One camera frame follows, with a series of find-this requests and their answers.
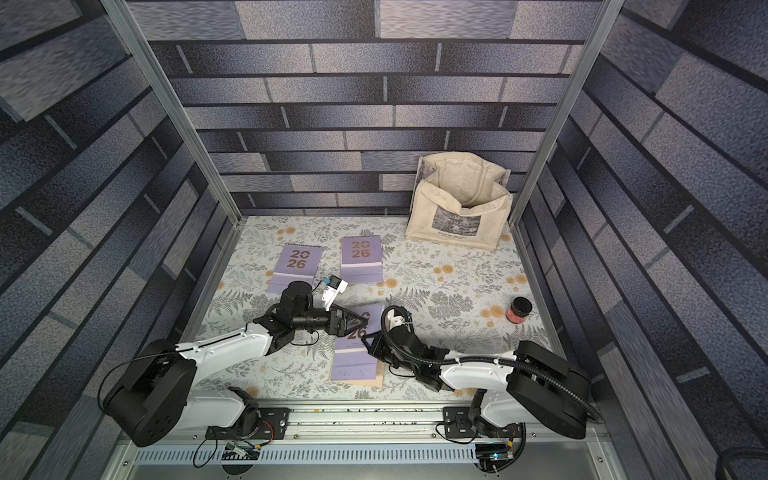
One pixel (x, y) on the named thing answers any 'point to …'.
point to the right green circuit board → (493, 452)
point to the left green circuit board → (240, 451)
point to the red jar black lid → (519, 310)
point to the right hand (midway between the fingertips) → (358, 339)
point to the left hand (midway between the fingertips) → (360, 319)
